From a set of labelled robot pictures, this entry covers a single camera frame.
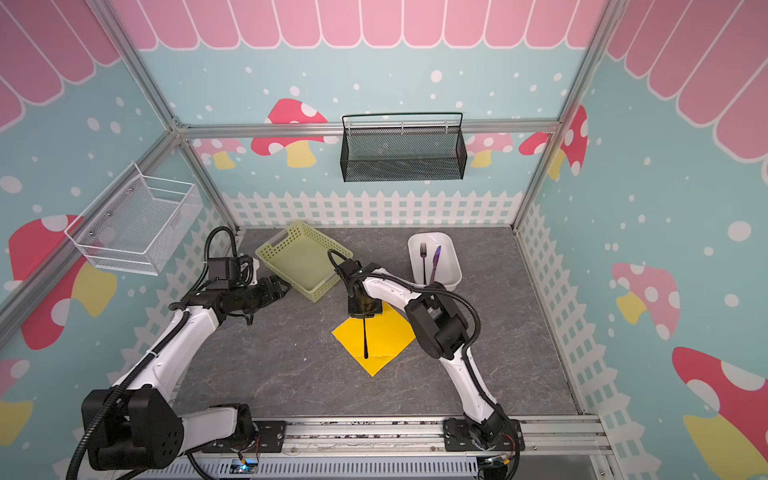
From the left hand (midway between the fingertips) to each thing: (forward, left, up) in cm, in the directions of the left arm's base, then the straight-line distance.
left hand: (281, 295), depth 84 cm
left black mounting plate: (-33, -1, -14) cm, 36 cm away
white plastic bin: (+21, -51, -13) cm, 57 cm away
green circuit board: (-39, +4, -16) cm, 42 cm away
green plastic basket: (+29, +5, -16) cm, 33 cm away
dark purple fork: (+28, -43, -14) cm, 53 cm away
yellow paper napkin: (-5, -30, -14) cm, 33 cm away
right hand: (+2, -21, -14) cm, 25 cm away
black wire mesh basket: (+46, -27, +19) cm, 57 cm away
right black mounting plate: (-32, -48, -13) cm, 59 cm away
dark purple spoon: (-8, -24, -14) cm, 28 cm away
